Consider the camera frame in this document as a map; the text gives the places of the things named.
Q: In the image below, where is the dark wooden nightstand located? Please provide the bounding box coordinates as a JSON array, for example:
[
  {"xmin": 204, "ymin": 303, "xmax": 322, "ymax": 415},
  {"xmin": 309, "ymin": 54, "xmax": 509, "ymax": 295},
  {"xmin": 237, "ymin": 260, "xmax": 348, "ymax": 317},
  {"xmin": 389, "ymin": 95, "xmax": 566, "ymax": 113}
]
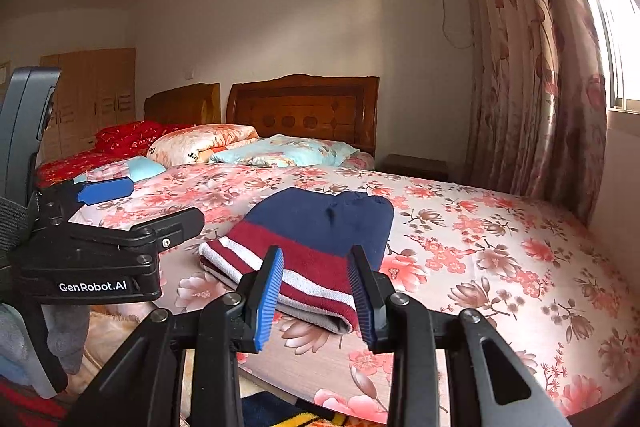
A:
[{"xmin": 378, "ymin": 154, "xmax": 449, "ymax": 182}]

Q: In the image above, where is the pink floral pillow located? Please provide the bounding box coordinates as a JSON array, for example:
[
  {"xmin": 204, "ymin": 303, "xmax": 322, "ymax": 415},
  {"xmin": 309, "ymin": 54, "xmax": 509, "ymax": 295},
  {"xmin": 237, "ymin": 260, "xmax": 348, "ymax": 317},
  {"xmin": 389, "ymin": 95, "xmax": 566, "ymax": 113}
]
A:
[{"xmin": 146, "ymin": 124, "xmax": 259, "ymax": 168}]

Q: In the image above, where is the floral pink curtain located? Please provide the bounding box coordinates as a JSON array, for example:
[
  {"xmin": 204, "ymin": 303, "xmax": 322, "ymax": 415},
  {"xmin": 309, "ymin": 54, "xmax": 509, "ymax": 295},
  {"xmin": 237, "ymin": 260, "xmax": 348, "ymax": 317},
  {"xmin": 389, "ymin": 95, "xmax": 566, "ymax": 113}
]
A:
[{"xmin": 465, "ymin": 0, "xmax": 606, "ymax": 222}]

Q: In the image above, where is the red white striped sweater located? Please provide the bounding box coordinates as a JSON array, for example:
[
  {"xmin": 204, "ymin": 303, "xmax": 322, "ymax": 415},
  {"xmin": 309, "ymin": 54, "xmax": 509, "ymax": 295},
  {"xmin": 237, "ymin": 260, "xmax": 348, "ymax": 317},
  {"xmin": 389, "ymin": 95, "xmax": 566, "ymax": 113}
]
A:
[{"xmin": 198, "ymin": 187, "xmax": 394, "ymax": 335}]

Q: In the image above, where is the window with bars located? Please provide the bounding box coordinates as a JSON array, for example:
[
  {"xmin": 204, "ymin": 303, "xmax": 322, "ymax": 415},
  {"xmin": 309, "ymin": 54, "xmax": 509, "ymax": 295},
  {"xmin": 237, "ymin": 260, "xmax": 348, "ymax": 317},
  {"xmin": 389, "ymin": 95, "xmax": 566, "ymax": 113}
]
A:
[{"xmin": 588, "ymin": 0, "xmax": 639, "ymax": 113}]

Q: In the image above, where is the light blue floral pillow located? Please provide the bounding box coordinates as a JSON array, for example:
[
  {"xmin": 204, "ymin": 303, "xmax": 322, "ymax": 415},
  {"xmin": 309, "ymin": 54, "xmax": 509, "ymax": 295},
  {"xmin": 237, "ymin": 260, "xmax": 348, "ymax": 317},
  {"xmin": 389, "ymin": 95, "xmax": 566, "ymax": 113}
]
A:
[{"xmin": 208, "ymin": 134, "xmax": 358, "ymax": 168}]

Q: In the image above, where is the wooden headboard left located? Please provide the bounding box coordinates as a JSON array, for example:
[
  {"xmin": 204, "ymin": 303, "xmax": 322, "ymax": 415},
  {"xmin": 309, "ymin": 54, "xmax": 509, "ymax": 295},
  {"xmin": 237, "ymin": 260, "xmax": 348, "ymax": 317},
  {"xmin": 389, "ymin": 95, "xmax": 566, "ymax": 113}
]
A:
[{"xmin": 143, "ymin": 82, "xmax": 222, "ymax": 124}]

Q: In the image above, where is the red quilt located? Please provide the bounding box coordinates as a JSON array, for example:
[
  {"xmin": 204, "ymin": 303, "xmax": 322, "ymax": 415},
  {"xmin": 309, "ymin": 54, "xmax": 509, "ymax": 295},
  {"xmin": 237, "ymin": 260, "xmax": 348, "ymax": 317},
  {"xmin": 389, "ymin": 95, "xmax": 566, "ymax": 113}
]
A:
[{"xmin": 36, "ymin": 120, "xmax": 186, "ymax": 188}]

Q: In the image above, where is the small blue pink pillow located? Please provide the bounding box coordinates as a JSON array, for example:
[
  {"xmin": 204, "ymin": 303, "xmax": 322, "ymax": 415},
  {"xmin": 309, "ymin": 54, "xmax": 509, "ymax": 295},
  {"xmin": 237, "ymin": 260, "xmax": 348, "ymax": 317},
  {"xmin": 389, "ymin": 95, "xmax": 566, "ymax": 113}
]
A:
[{"xmin": 73, "ymin": 156, "xmax": 166, "ymax": 184}]

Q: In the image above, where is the orange patterned blanket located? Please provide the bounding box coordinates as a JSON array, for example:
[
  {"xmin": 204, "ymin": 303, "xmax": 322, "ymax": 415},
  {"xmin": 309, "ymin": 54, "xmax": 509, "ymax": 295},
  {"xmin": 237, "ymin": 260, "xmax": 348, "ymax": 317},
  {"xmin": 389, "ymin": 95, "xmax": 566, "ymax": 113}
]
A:
[{"xmin": 242, "ymin": 391, "xmax": 374, "ymax": 427}]

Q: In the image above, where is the beige blanket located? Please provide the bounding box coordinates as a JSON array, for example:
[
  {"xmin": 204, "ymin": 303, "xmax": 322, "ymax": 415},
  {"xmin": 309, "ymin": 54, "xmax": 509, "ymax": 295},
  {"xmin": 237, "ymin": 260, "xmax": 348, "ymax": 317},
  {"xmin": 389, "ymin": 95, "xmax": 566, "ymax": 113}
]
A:
[{"xmin": 66, "ymin": 303, "xmax": 155, "ymax": 397}]

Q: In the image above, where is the hanging power cable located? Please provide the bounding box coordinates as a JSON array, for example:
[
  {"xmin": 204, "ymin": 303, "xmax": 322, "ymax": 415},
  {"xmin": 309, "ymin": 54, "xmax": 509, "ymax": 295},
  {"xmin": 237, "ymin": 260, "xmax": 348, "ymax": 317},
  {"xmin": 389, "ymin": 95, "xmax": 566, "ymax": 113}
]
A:
[{"xmin": 435, "ymin": 0, "xmax": 475, "ymax": 51}]

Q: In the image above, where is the grey gloved hand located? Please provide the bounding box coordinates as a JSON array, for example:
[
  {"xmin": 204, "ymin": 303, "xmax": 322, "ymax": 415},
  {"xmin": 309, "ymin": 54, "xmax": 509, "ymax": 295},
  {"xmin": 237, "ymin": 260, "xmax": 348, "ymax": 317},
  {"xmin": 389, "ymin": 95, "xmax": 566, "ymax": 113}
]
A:
[{"xmin": 1, "ymin": 303, "xmax": 89, "ymax": 399}]

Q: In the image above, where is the floral pink bed sheet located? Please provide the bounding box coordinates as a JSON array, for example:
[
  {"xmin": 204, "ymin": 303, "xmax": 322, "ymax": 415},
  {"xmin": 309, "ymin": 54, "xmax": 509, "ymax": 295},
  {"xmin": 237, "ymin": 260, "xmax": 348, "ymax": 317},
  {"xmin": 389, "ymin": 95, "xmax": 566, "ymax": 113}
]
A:
[{"xmin": 69, "ymin": 163, "xmax": 640, "ymax": 425}]

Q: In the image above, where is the wooden headboard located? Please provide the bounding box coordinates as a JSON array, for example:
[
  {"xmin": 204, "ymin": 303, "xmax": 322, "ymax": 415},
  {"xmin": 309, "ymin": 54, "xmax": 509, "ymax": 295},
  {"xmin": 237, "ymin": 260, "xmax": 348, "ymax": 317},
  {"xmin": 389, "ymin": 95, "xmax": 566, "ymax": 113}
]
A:
[
  {"xmin": 226, "ymin": 74, "xmax": 380, "ymax": 155},
  {"xmin": 143, "ymin": 82, "xmax": 222, "ymax": 124}
]

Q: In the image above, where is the wooden headboard right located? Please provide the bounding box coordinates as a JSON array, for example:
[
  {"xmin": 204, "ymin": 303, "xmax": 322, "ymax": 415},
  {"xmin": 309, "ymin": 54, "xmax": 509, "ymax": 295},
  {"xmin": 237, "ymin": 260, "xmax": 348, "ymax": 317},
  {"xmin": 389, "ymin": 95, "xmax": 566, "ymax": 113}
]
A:
[{"xmin": 226, "ymin": 74, "xmax": 380, "ymax": 155}]

